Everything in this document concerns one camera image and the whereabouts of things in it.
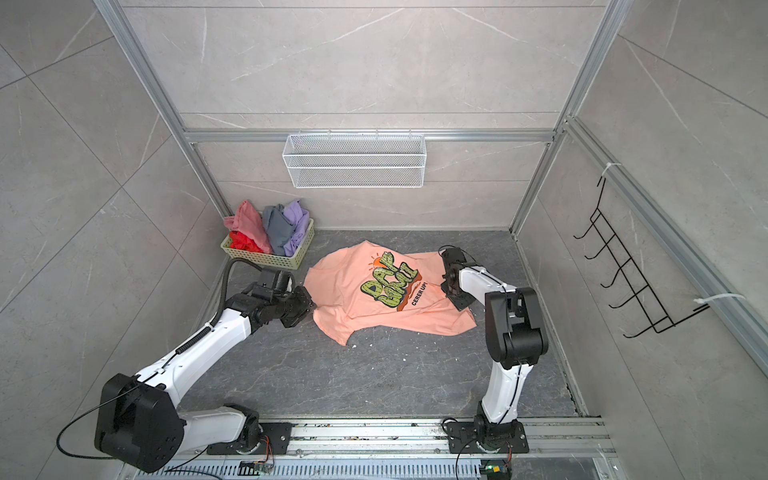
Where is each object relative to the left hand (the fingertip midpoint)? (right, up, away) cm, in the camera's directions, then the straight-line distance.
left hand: (319, 297), depth 84 cm
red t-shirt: (-31, +16, +16) cm, 38 cm away
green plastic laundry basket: (-22, +10, +20) cm, 32 cm away
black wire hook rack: (+75, +1, -21) cm, 77 cm away
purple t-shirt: (-13, +26, +23) cm, 37 cm away
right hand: (+42, -1, +16) cm, 45 cm away
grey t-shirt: (-20, +22, +22) cm, 37 cm away
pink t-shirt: (-30, +23, +20) cm, 43 cm away
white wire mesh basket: (+8, +44, +17) cm, 48 cm away
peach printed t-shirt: (+11, +1, +19) cm, 22 cm away
